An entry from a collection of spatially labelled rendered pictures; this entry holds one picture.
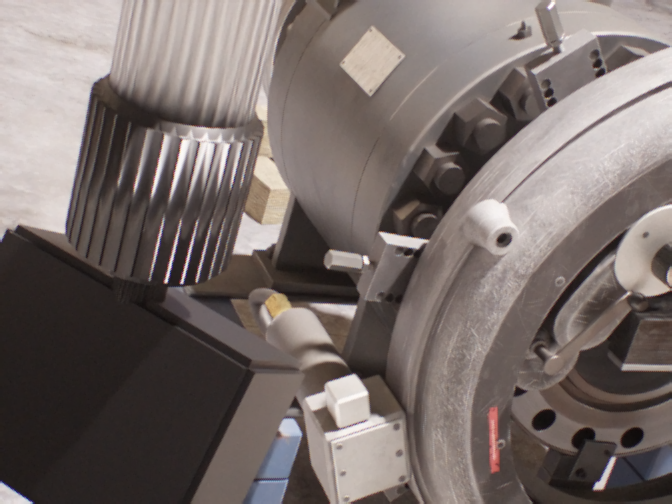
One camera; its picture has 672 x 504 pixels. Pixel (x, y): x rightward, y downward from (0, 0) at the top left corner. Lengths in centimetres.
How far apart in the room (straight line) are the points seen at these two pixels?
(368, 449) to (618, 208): 39
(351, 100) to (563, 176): 57
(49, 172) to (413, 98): 148
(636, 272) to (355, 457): 37
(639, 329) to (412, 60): 55
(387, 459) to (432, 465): 5
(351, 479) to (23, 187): 164
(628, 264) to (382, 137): 47
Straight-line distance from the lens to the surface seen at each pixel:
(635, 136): 132
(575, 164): 131
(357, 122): 177
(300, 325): 158
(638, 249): 137
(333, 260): 137
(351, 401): 137
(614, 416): 170
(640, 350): 144
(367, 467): 142
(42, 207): 283
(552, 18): 135
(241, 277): 213
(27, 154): 308
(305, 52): 198
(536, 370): 147
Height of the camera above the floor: 121
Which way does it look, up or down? 24 degrees down
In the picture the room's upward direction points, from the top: 17 degrees clockwise
